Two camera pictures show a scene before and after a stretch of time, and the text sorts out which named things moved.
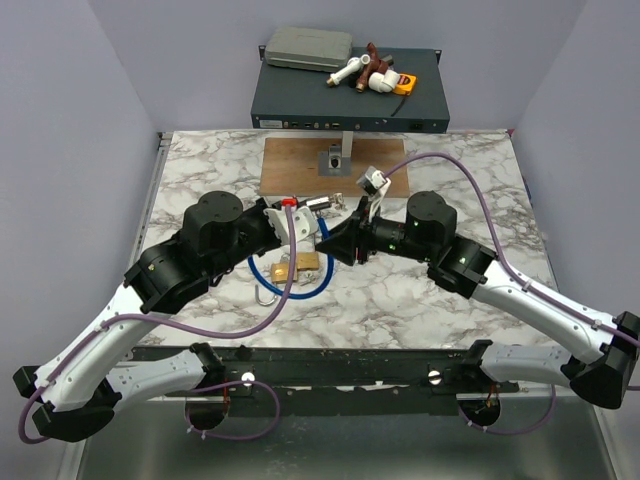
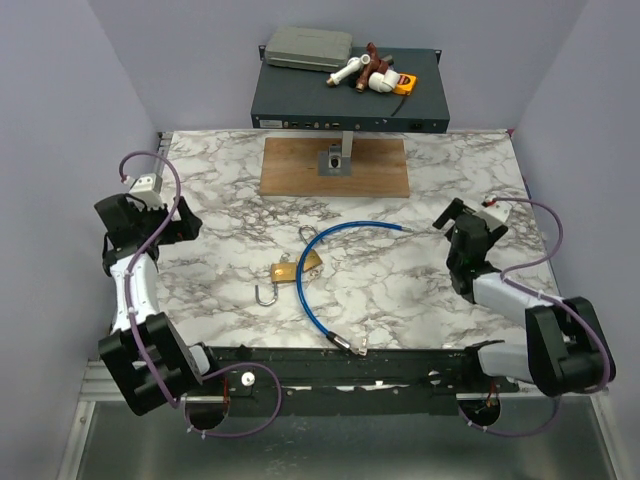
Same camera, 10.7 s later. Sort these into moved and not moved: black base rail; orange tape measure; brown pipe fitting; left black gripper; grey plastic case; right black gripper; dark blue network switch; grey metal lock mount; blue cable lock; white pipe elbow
Moved: right black gripper; blue cable lock; left black gripper
Not moved: orange tape measure; grey plastic case; grey metal lock mount; white pipe elbow; black base rail; brown pipe fitting; dark blue network switch
